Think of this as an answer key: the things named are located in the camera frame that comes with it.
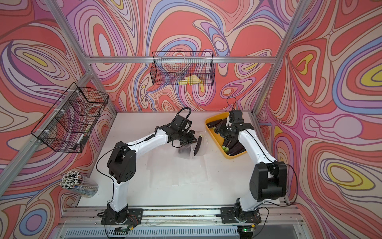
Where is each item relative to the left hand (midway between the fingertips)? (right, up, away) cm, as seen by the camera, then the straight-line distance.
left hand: (200, 141), depth 87 cm
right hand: (+10, +3, 0) cm, 11 cm away
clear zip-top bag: (-8, -7, +4) cm, 11 cm away
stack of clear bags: (-17, -19, +2) cm, 25 cm away
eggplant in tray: (+11, +11, +21) cm, 26 cm away
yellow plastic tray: (+13, 0, +10) cm, 16 cm away
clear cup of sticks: (-59, -17, -20) cm, 64 cm away
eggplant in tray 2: (+22, -5, +8) cm, 24 cm away
